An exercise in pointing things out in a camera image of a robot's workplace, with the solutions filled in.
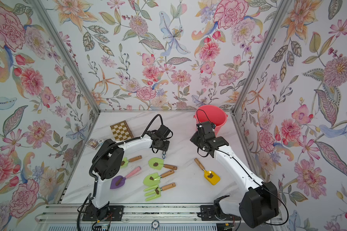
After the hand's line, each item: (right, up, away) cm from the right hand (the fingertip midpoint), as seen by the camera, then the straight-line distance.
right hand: (193, 136), depth 84 cm
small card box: (-68, -6, +16) cm, 70 cm away
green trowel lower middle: (-24, -26, +2) cm, 35 cm away
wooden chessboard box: (-49, +2, +21) cm, 53 cm away
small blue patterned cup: (-59, -5, +11) cm, 60 cm away
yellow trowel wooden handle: (+9, -24, +3) cm, 26 cm away
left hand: (-15, -7, +13) cm, 21 cm away
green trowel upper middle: (-22, -18, +8) cm, 30 cm away
